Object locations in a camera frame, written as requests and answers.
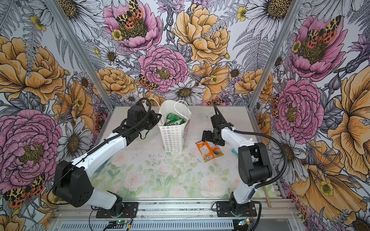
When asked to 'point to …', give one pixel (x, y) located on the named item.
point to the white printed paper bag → (173, 136)
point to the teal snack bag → (234, 152)
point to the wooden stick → (267, 198)
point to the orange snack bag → (208, 150)
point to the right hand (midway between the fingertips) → (209, 143)
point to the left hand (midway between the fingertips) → (162, 118)
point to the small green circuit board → (121, 222)
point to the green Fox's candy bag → (172, 119)
